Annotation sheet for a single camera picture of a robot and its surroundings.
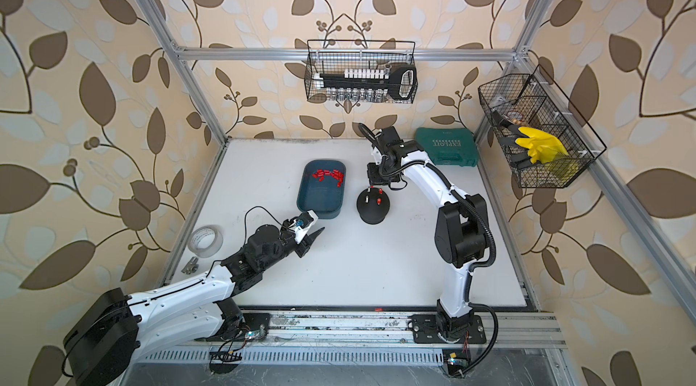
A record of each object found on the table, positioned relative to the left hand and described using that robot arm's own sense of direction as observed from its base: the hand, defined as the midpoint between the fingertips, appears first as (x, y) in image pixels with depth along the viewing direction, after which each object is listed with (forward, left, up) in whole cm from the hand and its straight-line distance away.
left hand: (313, 218), depth 79 cm
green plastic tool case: (+39, -53, -9) cm, 67 cm away
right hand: (+16, -18, -2) cm, 24 cm away
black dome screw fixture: (+9, -18, -7) cm, 22 cm away
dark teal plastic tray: (+22, +1, -15) cm, 27 cm away
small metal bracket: (-10, +39, -15) cm, 43 cm away
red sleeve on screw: (+9, -20, -4) cm, 22 cm away
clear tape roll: (0, +39, -16) cm, 42 cm away
